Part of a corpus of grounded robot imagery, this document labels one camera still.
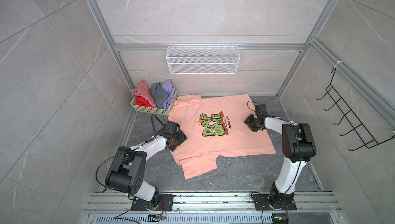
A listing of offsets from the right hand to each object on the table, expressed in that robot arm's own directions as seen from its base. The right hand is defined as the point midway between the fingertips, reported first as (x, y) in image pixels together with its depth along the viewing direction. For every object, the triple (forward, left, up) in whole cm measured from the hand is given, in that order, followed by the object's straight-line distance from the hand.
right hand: (245, 120), depth 104 cm
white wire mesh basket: (+30, +28, +29) cm, 50 cm away
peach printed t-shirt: (-5, +22, 0) cm, 22 cm away
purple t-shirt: (+20, +52, +12) cm, 56 cm away
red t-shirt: (+8, +69, +14) cm, 71 cm away
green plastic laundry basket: (+6, +54, +5) cm, 55 cm away
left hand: (-13, +42, +3) cm, 44 cm away
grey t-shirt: (+17, +60, +10) cm, 63 cm away
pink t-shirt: (+16, +69, +14) cm, 73 cm away
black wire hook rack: (-21, -37, +30) cm, 52 cm away
